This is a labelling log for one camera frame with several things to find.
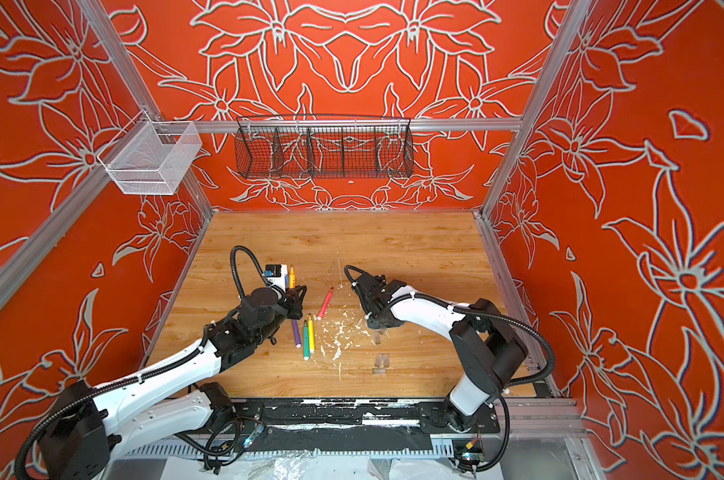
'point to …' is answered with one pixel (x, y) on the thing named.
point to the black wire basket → (323, 146)
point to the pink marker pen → (326, 303)
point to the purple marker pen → (297, 334)
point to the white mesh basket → (155, 158)
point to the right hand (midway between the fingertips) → (377, 318)
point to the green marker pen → (306, 340)
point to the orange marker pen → (292, 277)
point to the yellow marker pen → (311, 333)
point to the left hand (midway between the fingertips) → (304, 286)
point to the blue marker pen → (286, 281)
